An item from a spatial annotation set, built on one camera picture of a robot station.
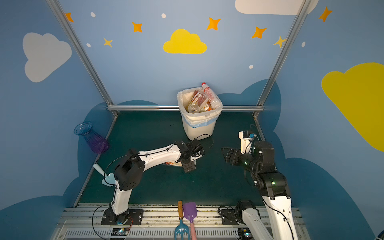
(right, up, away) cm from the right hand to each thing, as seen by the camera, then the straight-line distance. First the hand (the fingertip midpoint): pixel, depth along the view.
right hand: (229, 147), depth 67 cm
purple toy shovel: (-18, -35, +10) cm, 41 cm away
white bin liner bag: (-11, +14, +16) cm, 24 cm away
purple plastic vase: (-78, -2, +28) cm, 83 cm away
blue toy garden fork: (-22, -40, +3) cm, 45 cm away
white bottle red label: (-4, +26, +20) cm, 33 cm away
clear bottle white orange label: (-27, -13, +21) cm, 37 cm away
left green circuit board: (-52, -42, +5) cm, 67 cm away
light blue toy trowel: (-66, -22, +20) cm, 73 cm away
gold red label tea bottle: (-14, +26, +19) cm, 35 cm away
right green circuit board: (+9, -43, +5) cm, 44 cm away
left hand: (-19, -12, +23) cm, 33 cm away
